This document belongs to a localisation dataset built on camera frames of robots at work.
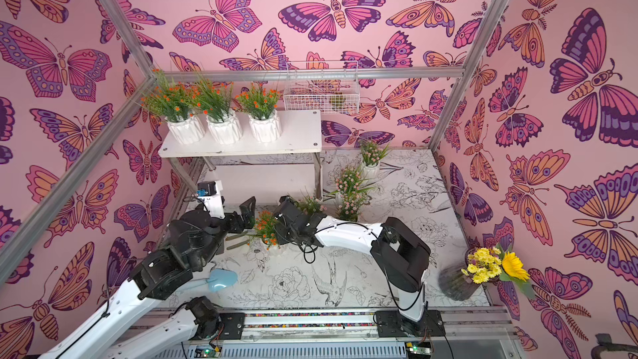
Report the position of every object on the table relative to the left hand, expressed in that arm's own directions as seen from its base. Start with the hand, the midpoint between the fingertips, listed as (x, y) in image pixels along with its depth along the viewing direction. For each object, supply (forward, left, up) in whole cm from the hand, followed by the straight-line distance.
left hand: (243, 197), depth 67 cm
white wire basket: (+48, -21, +4) cm, 52 cm away
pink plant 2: (+11, -32, -17) cm, 38 cm away
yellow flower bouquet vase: (-15, -62, -7) cm, 65 cm away
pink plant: (+32, -41, -16) cm, 54 cm away
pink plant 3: (+7, -17, -15) cm, 24 cm away
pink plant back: (+18, -31, -15) cm, 39 cm away
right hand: (+2, -7, -23) cm, 24 cm away
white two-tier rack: (+19, -15, +4) cm, 25 cm away
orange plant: (-1, -4, -15) cm, 15 cm away
